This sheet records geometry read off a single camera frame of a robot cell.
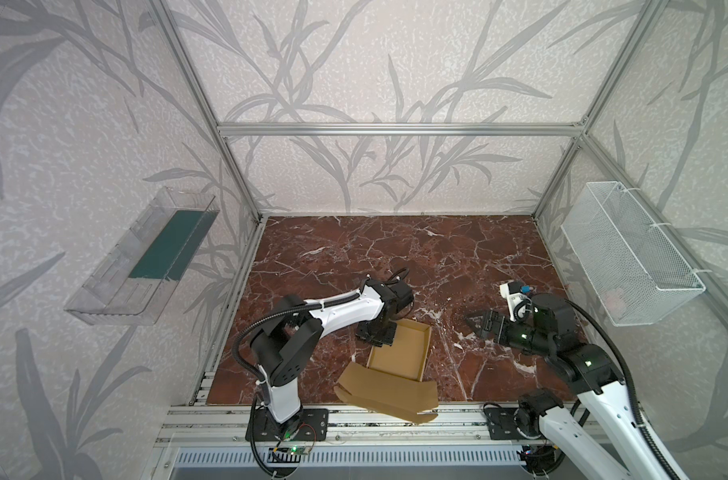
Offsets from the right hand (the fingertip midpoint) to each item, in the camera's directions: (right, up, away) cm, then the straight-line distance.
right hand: (474, 312), depth 73 cm
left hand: (-23, -10, +12) cm, 28 cm away
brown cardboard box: (-20, -20, +4) cm, 29 cm away
